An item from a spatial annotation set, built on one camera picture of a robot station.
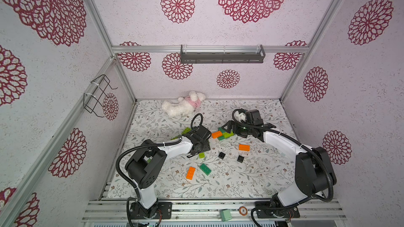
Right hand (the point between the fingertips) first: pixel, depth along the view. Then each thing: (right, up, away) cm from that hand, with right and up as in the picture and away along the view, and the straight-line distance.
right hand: (227, 127), depth 88 cm
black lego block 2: (+8, -18, +1) cm, 20 cm away
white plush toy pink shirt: (-26, +12, +15) cm, 32 cm away
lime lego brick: (-14, -16, +2) cm, 22 cm away
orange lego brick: (-5, -5, +9) cm, 12 cm away
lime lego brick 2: (+2, -5, +9) cm, 10 cm away
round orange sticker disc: (+5, -38, -14) cm, 41 cm away
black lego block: (-3, -17, +1) cm, 17 cm away
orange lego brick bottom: (-20, -24, -5) cm, 32 cm away
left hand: (-13, -13, +4) cm, 19 cm away
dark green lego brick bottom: (-12, -23, -3) cm, 26 cm away
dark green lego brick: (-2, -7, +9) cm, 12 cm away
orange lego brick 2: (+11, -13, +7) cm, 19 cm away
